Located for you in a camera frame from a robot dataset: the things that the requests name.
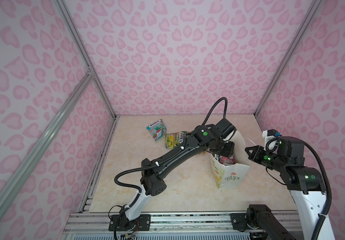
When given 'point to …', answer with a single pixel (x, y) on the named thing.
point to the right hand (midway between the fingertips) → (246, 148)
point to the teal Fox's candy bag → (157, 129)
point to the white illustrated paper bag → (231, 176)
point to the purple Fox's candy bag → (226, 160)
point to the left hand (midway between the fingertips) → (234, 151)
